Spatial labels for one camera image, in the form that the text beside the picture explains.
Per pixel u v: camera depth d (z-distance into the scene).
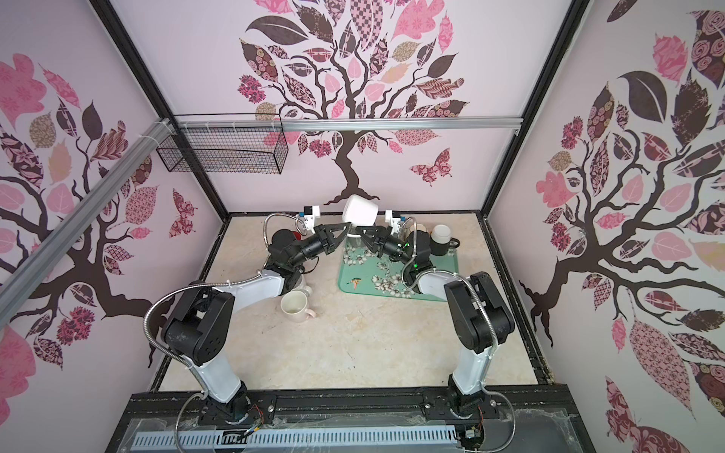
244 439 0.72
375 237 0.76
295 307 0.90
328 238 0.74
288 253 0.68
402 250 0.75
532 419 0.72
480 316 0.49
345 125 0.94
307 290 0.88
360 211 0.79
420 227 1.03
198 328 0.48
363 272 1.01
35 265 0.52
